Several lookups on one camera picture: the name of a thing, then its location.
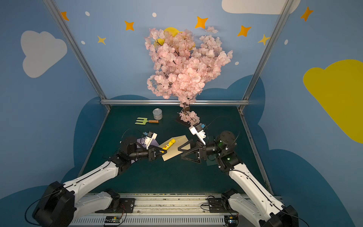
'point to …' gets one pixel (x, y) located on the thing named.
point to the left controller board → (113, 219)
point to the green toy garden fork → (145, 120)
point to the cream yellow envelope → (173, 151)
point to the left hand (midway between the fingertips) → (166, 149)
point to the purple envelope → (139, 143)
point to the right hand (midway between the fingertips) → (183, 153)
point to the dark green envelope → (211, 162)
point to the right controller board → (231, 221)
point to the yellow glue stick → (166, 147)
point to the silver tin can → (158, 114)
